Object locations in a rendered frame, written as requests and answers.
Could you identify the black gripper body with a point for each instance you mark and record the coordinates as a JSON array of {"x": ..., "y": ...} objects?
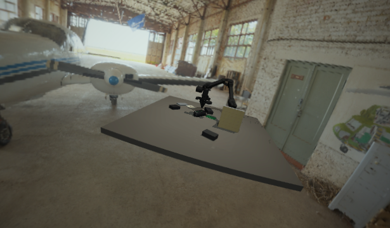
[{"x": 204, "y": 99}]

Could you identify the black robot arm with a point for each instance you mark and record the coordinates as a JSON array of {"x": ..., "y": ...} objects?
[{"x": 207, "y": 87}]

